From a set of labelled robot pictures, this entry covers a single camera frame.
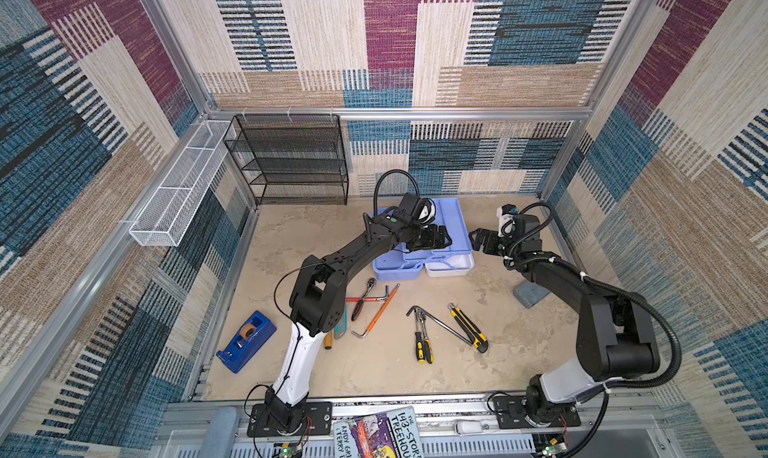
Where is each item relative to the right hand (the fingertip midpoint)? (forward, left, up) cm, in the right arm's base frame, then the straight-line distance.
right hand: (482, 238), depth 93 cm
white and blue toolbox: (0, +6, -11) cm, 13 cm away
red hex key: (-13, +35, -12) cm, 39 cm away
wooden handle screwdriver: (-26, +47, -11) cm, 54 cm away
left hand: (-2, +12, +3) cm, 13 cm away
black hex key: (-21, +14, -11) cm, 28 cm away
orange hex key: (-18, +32, -12) cm, 39 cm away
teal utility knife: (-21, +44, -13) cm, 50 cm away
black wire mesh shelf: (+35, +63, +6) cm, 72 cm away
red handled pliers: (-9, +35, -9) cm, 37 cm away
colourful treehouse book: (-48, +30, -9) cm, 57 cm away
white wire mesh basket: (+15, +94, +8) cm, 95 cm away
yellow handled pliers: (-30, +19, -11) cm, 37 cm away
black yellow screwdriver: (-28, +21, -10) cm, 36 cm away
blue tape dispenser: (-27, +67, -6) cm, 73 cm away
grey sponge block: (-14, -13, -9) cm, 21 cm away
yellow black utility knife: (-26, +5, -11) cm, 28 cm away
